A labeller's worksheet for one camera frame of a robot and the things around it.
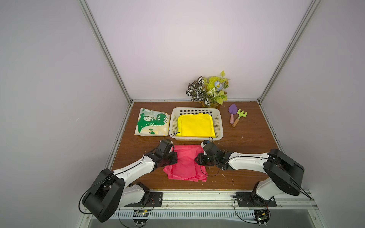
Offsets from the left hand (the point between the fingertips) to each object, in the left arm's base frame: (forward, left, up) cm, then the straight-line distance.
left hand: (180, 158), depth 86 cm
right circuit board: (-28, -42, -3) cm, 51 cm away
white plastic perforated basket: (+32, -24, +7) cm, 41 cm away
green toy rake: (+37, -46, -1) cm, 59 cm away
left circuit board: (-28, +20, -4) cm, 34 cm away
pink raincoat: (-6, -4, +1) cm, 7 cm away
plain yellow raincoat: (+24, -10, +2) cm, 26 cm away
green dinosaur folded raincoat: (+25, +21, +3) cm, 33 cm away
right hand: (0, -9, +1) cm, 9 cm away
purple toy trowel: (+42, -41, -1) cm, 59 cm away
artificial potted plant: (+39, -19, +21) cm, 48 cm away
